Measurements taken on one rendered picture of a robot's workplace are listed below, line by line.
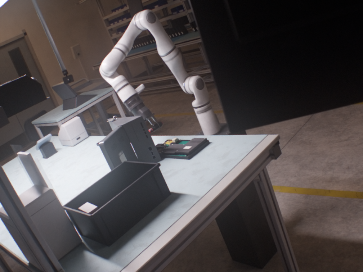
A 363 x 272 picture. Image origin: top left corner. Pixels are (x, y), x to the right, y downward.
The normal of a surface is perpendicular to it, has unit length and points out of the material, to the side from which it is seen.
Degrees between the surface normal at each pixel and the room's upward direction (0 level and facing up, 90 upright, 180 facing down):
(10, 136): 90
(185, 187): 0
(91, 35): 90
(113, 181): 90
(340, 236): 0
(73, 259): 0
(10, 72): 90
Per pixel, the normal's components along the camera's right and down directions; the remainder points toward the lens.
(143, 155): 0.27, 0.21
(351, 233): -0.36, -0.89
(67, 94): -0.40, 0.73
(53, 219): 0.69, -0.04
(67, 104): -0.66, -0.08
